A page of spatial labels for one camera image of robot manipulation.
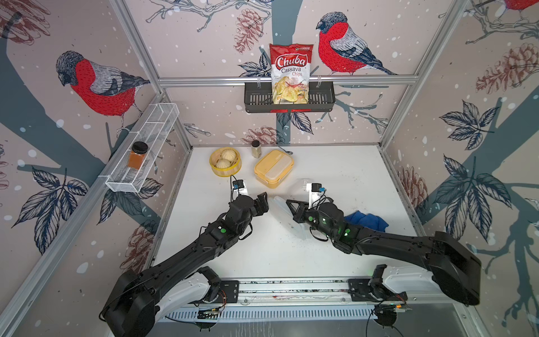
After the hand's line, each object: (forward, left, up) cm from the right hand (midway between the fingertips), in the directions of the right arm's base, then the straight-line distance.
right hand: (285, 202), depth 76 cm
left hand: (+5, +9, -1) cm, 10 cm away
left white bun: (+28, +32, -12) cm, 44 cm away
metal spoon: (+43, -2, -18) cm, 47 cm away
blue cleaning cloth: (+1, -36, -17) cm, 40 cm away
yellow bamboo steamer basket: (+28, +27, -16) cm, 42 cm away
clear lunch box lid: (-2, +1, -4) cm, 5 cm away
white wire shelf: (+27, +57, +12) cm, 64 cm away
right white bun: (+36, +31, -13) cm, 49 cm away
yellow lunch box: (+25, +6, -11) cm, 28 cm away
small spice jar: (+38, +16, -12) cm, 43 cm away
